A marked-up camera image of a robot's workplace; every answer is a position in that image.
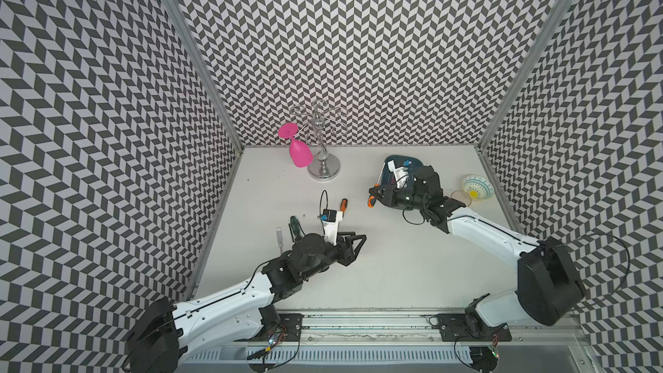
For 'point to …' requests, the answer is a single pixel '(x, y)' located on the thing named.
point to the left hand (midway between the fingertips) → (360, 239)
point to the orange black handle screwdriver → (343, 205)
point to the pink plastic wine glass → (300, 154)
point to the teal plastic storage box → (410, 162)
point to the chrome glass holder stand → (324, 167)
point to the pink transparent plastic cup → (461, 196)
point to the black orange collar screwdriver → (371, 200)
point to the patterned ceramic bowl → (477, 187)
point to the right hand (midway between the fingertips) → (372, 194)
